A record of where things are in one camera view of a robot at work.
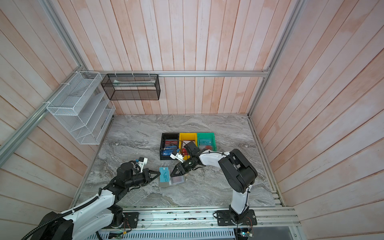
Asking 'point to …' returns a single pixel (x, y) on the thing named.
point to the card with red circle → (208, 147)
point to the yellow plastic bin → (185, 138)
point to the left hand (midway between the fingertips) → (160, 176)
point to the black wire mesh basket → (132, 86)
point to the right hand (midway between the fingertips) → (173, 175)
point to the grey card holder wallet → (175, 180)
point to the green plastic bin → (206, 140)
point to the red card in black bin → (173, 142)
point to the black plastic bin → (170, 143)
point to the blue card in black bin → (167, 152)
